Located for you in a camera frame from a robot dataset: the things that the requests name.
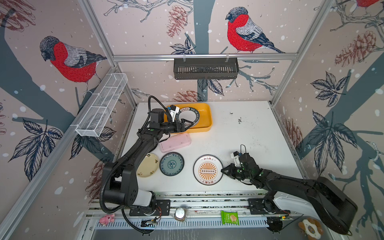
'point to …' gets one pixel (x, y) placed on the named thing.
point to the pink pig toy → (105, 220)
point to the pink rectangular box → (175, 141)
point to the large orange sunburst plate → (207, 169)
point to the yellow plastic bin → (205, 121)
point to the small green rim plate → (189, 113)
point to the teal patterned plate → (172, 163)
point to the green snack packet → (229, 217)
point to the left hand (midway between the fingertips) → (188, 124)
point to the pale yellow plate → (147, 165)
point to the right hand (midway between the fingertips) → (220, 172)
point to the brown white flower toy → (312, 228)
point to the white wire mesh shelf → (94, 119)
